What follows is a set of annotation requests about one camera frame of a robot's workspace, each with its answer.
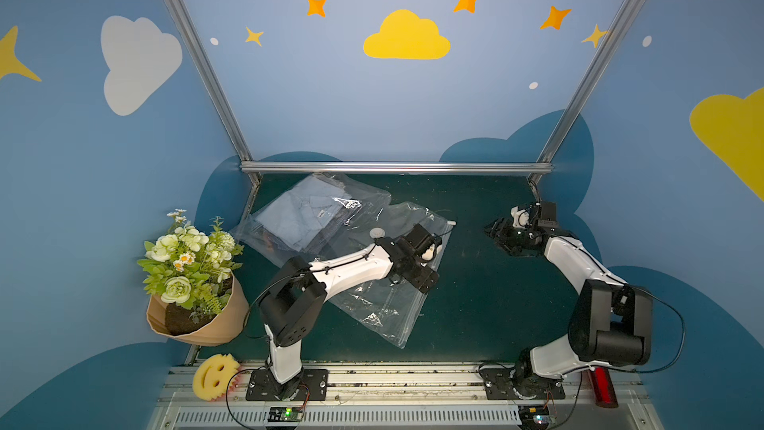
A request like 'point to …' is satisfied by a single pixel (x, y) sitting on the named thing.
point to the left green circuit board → (285, 414)
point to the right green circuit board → (533, 416)
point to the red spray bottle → (604, 390)
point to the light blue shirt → (296, 214)
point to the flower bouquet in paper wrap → (188, 278)
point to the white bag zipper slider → (452, 223)
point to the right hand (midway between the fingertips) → (492, 231)
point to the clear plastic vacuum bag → (387, 306)
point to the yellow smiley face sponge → (213, 375)
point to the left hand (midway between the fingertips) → (430, 275)
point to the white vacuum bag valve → (377, 232)
